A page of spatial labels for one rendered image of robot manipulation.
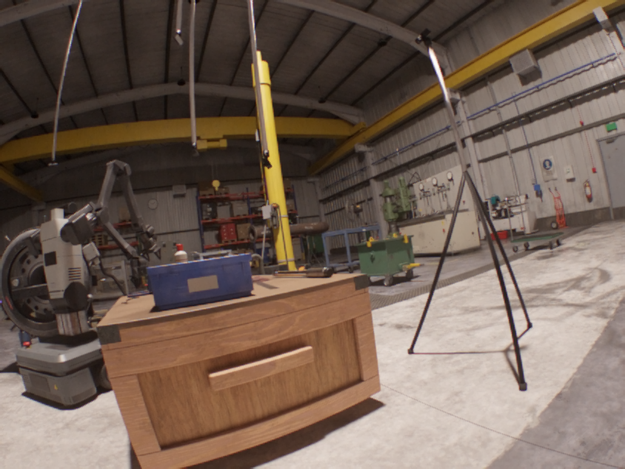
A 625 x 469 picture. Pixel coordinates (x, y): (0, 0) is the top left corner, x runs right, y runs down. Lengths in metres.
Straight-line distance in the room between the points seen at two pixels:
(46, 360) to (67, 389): 0.17
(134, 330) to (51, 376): 0.95
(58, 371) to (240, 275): 1.05
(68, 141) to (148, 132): 3.58
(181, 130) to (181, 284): 13.11
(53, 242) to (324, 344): 1.46
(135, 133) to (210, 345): 13.31
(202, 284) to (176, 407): 0.34
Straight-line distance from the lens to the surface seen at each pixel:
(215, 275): 0.89
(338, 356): 1.02
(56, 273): 1.85
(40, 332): 2.43
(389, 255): 3.68
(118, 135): 14.02
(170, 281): 0.88
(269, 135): 5.37
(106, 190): 1.91
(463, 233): 6.38
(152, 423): 0.90
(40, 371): 1.80
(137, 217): 2.07
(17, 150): 15.49
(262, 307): 0.85
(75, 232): 1.69
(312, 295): 0.92
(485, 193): 11.48
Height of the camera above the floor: 0.58
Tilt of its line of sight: 2 degrees up
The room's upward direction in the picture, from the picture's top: 9 degrees counter-clockwise
